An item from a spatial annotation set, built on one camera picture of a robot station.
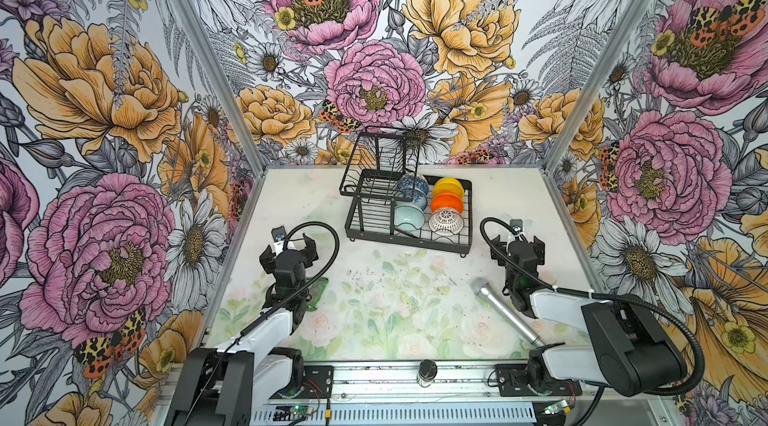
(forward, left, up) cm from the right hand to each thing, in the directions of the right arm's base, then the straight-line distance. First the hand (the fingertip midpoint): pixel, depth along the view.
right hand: (517, 244), depth 91 cm
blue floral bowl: (+5, +32, +17) cm, 37 cm away
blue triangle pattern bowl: (+29, +29, -2) cm, 41 cm away
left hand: (-1, +67, +4) cm, 67 cm away
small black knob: (-33, +30, +2) cm, 45 cm away
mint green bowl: (+13, +32, -3) cm, 34 cm away
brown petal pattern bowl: (+12, +19, -5) cm, 23 cm away
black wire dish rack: (+33, +44, +2) cm, 55 cm away
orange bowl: (+17, +19, +1) cm, 25 cm away
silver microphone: (-12, +12, -3) cm, 17 cm away
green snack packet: (-11, +59, -5) cm, 61 cm away
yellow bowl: (+23, +18, +2) cm, 29 cm away
